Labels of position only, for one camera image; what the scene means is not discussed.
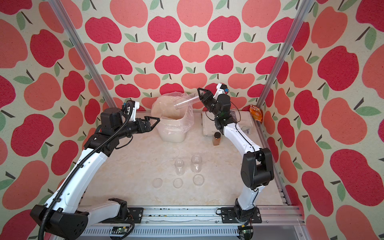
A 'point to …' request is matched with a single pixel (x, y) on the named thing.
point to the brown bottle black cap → (217, 138)
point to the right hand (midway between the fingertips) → (199, 92)
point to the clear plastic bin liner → (163, 106)
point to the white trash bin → (174, 130)
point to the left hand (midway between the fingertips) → (155, 123)
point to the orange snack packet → (256, 113)
